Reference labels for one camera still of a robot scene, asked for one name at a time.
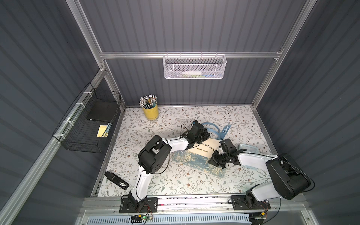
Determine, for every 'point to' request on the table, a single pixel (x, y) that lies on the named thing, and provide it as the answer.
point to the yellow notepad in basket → (101, 130)
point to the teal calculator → (250, 149)
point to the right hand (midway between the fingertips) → (208, 162)
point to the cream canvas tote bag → (197, 155)
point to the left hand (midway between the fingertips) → (213, 134)
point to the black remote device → (117, 180)
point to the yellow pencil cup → (151, 114)
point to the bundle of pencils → (148, 101)
